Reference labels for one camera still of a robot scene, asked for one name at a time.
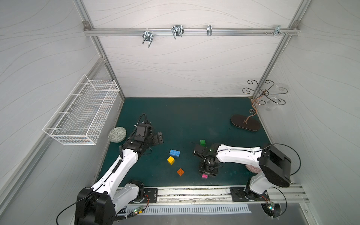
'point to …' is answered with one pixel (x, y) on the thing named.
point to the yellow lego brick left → (170, 160)
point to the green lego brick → (202, 143)
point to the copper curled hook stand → (262, 92)
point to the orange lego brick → (180, 172)
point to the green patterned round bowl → (117, 134)
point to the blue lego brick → (175, 153)
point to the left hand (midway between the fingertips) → (156, 137)
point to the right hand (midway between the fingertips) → (201, 174)
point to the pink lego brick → (205, 176)
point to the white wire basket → (80, 119)
